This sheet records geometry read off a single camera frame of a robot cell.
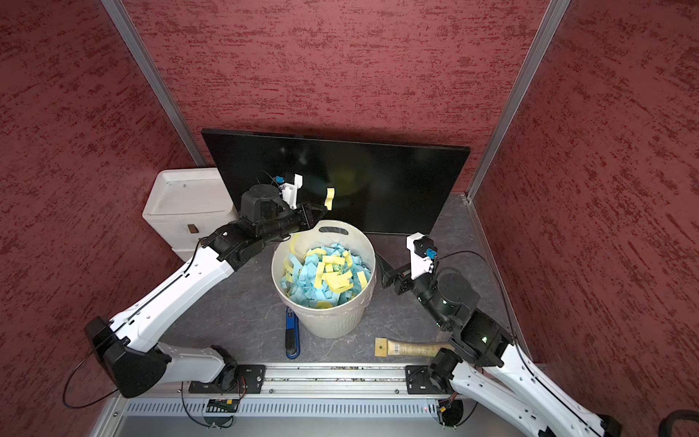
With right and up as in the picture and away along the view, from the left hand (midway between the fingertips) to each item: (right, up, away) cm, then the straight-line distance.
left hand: (325, 215), depth 69 cm
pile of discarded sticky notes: (0, -16, +1) cm, 16 cm away
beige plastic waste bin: (+2, -33, +12) cm, 35 cm away
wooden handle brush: (+16, -40, +11) cm, 44 cm away
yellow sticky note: (+1, +4, +2) cm, 5 cm away
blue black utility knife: (-11, -36, +11) cm, 39 cm away
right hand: (+16, -9, -5) cm, 19 cm away
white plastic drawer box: (-47, +3, +16) cm, 50 cm away
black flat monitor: (+22, +13, +46) cm, 52 cm away
